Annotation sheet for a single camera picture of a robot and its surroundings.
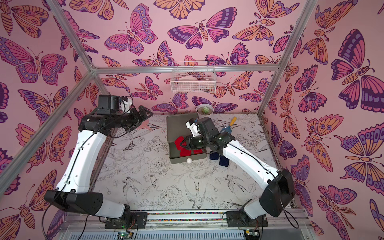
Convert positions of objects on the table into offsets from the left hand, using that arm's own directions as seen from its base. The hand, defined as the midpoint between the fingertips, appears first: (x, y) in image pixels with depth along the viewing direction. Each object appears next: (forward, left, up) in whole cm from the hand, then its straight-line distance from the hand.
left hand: (149, 116), depth 72 cm
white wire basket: (+35, -21, -1) cm, 41 cm away
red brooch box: (-7, -13, -11) cm, 19 cm away
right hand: (-10, -14, -10) cm, 20 cm away
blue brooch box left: (-4, -33, -31) cm, 46 cm away
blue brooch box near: (-6, -40, -35) cm, 53 cm away
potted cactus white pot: (+29, -28, -24) cm, 47 cm away
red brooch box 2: (-9, -16, -19) cm, 26 cm away
